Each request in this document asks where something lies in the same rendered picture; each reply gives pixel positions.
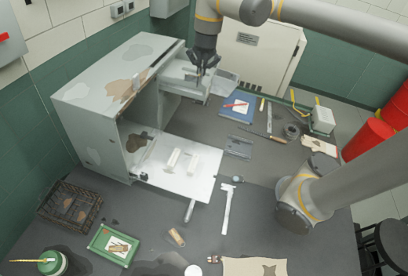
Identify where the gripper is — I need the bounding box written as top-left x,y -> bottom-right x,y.
186,31 -> 223,77

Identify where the grey metal coupon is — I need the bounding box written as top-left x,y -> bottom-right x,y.
184,72 -> 202,89

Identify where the grey cabinet drawer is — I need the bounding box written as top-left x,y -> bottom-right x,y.
158,56 -> 240,106

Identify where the white rack bar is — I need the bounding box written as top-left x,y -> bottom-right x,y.
166,147 -> 182,171
186,153 -> 201,177

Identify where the white drop-front flap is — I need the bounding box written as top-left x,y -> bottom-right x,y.
127,129 -> 224,205

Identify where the grey metal cabinet body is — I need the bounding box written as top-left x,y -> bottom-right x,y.
49,31 -> 187,187

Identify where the blue notebook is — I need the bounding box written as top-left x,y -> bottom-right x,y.
217,89 -> 258,125

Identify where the green conduit pipe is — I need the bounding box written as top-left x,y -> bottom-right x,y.
235,86 -> 333,140

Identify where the steel ruler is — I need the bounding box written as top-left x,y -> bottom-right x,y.
266,100 -> 273,134

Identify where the white junction box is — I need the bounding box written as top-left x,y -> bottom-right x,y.
310,104 -> 337,135

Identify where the beige work glove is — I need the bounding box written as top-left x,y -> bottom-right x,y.
300,133 -> 338,159

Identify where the grey metal cylinder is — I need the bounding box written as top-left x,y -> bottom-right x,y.
183,198 -> 196,224

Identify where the steel vernier caliper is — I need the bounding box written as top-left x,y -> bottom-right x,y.
220,182 -> 238,236

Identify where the red cylinder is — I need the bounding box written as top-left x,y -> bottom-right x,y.
380,78 -> 408,133
341,117 -> 397,164

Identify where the green tray with paper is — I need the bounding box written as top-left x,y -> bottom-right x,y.
86,223 -> 140,269

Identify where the white round lid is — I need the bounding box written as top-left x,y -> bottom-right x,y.
184,263 -> 204,276

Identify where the beige cloth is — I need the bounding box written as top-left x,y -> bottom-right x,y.
220,256 -> 289,276

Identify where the black stool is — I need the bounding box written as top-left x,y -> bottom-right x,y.
352,217 -> 408,276

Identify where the grey metal bracket plate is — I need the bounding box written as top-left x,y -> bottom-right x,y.
223,133 -> 255,162

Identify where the file with wooden handle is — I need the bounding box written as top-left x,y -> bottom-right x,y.
237,125 -> 289,145

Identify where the yellow cable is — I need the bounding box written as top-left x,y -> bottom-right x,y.
290,88 -> 321,118

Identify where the dark wire coil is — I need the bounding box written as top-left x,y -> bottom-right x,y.
282,122 -> 301,139

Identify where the grey box with red handle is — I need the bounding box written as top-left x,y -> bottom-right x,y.
0,0 -> 30,70

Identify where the dark wire basket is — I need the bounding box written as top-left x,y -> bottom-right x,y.
35,179 -> 105,235

